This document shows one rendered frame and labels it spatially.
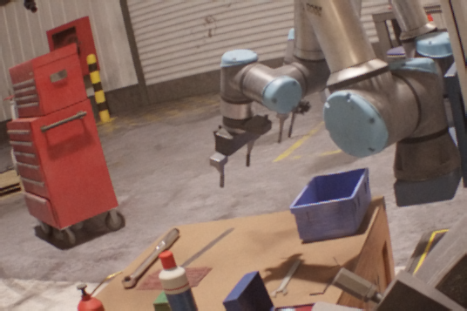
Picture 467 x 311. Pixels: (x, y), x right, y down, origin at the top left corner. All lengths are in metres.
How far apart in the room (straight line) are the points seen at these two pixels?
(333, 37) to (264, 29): 8.35
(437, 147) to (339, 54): 0.34
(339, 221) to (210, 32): 8.21
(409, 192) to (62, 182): 3.09
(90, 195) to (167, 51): 6.24
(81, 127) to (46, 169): 0.36
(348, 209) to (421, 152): 0.53
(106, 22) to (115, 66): 0.75
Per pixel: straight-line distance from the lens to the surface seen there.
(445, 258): 0.78
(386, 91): 1.51
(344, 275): 0.76
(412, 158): 1.66
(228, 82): 1.83
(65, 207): 4.49
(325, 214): 2.14
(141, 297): 2.10
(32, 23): 12.28
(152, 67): 10.79
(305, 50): 1.80
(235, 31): 10.05
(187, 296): 1.69
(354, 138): 1.51
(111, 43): 11.18
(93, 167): 4.54
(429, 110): 1.63
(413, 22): 2.25
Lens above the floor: 1.21
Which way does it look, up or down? 12 degrees down
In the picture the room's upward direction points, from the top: 15 degrees counter-clockwise
